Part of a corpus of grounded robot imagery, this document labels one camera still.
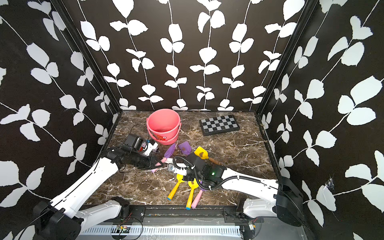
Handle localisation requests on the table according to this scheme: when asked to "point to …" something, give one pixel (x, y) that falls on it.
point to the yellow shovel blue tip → (192, 186)
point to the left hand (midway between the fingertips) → (162, 163)
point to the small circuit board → (121, 229)
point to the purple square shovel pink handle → (186, 147)
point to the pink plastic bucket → (164, 125)
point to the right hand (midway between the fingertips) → (179, 161)
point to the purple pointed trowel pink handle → (169, 152)
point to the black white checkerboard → (218, 125)
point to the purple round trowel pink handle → (193, 206)
